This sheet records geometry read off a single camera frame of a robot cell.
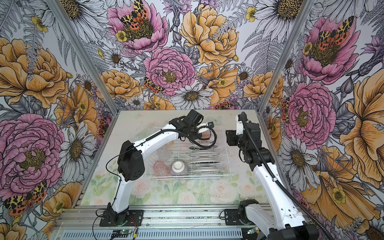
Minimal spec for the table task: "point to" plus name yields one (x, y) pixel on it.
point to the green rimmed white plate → (201, 148)
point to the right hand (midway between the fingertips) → (230, 135)
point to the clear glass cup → (163, 153)
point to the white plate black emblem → (204, 154)
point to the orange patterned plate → (206, 134)
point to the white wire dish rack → (205, 158)
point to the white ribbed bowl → (179, 168)
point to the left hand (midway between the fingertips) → (195, 132)
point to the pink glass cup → (160, 169)
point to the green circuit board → (120, 233)
